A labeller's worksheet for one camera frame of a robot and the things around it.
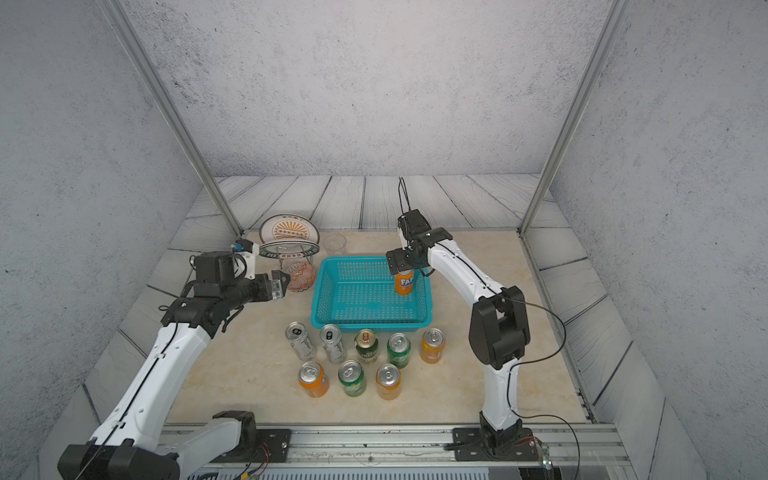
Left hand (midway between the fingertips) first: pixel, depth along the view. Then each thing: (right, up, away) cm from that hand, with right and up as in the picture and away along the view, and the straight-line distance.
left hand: (278, 276), depth 78 cm
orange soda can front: (+10, -25, -4) cm, 27 cm away
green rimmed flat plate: (-4, +7, +21) cm, 22 cm away
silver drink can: (+6, -17, 0) cm, 18 cm away
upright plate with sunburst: (-5, +15, +24) cm, 29 cm away
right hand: (+34, +4, +14) cm, 37 cm away
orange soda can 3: (+33, -3, +17) cm, 37 cm away
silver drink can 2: (+14, -17, -1) cm, 22 cm away
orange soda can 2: (+29, -25, -4) cm, 38 cm away
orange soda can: (+40, -18, +2) cm, 44 cm away
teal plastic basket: (+18, -8, +24) cm, 31 cm away
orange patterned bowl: (-2, -2, +27) cm, 27 cm away
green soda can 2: (+19, -24, -3) cm, 31 cm away
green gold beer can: (+22, -18, +2) cm, 29 cm away
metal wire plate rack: (-7, +3, +32) cm, 33 cm away
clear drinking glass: (+8, +9, +34) cm, 36 cm away
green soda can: (+31, -19, +1) cm, 37 cm away
